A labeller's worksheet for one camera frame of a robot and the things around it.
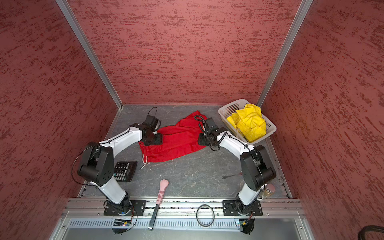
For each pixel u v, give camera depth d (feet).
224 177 2.79
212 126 2.38
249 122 3.17
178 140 3.35
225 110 3.57
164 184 2.66
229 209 2.42
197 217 2.33
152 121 2.49
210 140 2.14
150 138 2.54
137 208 2.46
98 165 1.54
